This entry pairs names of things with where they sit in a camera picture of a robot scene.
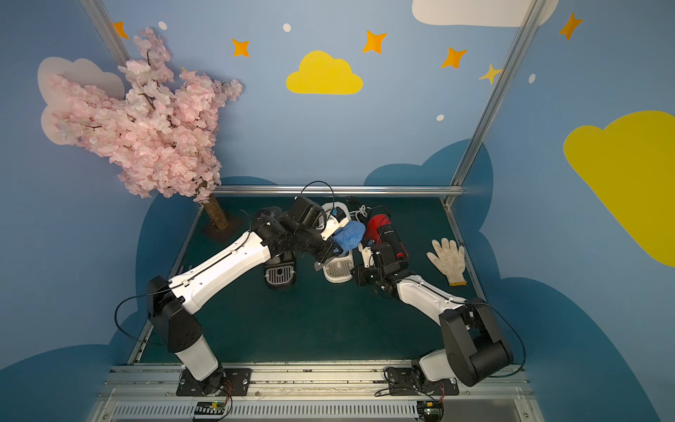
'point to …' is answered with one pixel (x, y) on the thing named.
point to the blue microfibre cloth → (348, 236)
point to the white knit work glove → (451, 260)
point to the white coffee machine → (340, 268)
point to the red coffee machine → (379, 229)
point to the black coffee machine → (280, 270)
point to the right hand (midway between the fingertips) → (358, 267)
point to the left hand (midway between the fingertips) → (340, 246)
